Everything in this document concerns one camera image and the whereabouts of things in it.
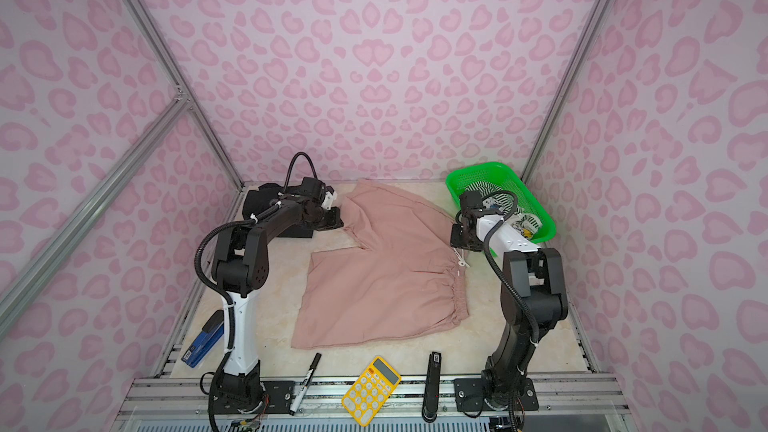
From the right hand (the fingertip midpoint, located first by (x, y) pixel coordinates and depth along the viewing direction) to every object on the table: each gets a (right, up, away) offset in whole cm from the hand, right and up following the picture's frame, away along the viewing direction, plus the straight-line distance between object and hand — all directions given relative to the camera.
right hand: (462, 239), depth 95 cm
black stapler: (-13, -37, -24) cm, 46 cm away
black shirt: (-74, +14, +21) cm, 78 cm away
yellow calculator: (-27, -35, -22) cm, 49 cm away
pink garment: (-18, -11, -4) cm, 22 cm away
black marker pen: (-44, -34, -20) cm, 59 cm away
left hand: (-39, +7, +9) cm, 40 cm away
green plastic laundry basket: (+19, +23, +21) cm, 37 cm away
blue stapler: (-72, -25, -12) cm, 78 cm away
